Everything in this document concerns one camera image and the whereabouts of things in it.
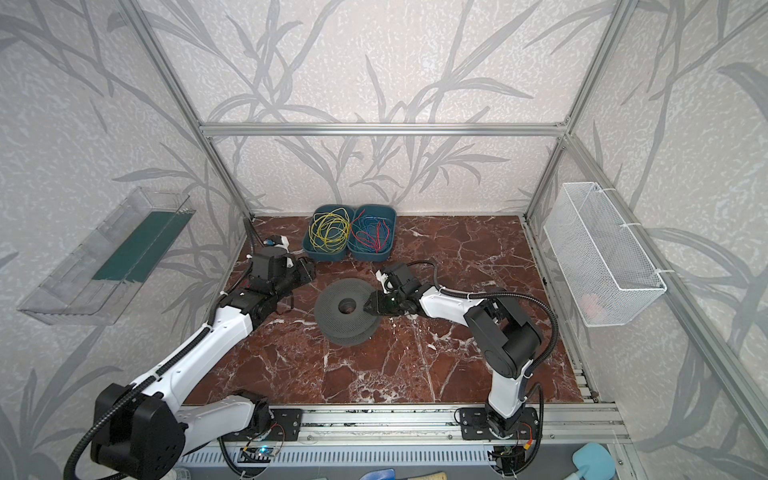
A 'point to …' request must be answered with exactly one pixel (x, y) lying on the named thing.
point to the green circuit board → (255, 454)
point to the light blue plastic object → (593, 461)
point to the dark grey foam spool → (340, 315)
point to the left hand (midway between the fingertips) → (315, 254)
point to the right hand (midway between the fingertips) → (369, 299)
